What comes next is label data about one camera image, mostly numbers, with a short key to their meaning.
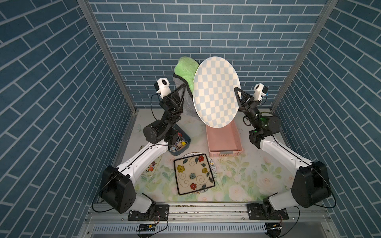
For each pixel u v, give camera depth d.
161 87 0.49
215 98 0.52
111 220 0.72
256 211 0.74
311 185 0.42
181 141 0.99
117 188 0.40
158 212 0.73
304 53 0.89
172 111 0.46
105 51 0.86
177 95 0.46
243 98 0.59
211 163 0.90
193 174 0.85
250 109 0.56
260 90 0.60
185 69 0.42
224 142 1.05
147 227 0.72
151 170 0.87
